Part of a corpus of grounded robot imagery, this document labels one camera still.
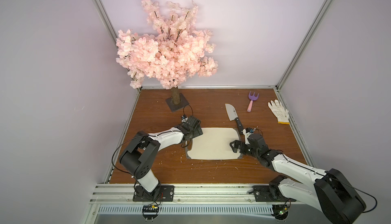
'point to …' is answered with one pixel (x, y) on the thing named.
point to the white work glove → (278, 110)
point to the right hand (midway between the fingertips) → (236, 141)
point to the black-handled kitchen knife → (232, 115)
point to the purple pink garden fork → (252, 98)
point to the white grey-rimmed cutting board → (214, 144)
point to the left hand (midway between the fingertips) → (197, 132)
